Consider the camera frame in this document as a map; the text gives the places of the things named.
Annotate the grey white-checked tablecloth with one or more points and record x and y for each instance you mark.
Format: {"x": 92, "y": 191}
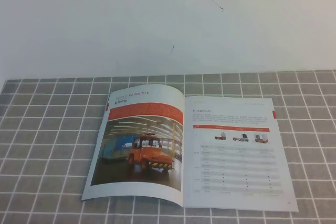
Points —
{"x": 49, "y": 130}

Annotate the product catalogue book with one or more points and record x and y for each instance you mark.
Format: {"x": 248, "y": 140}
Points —
{"x": 196, "y": 151}

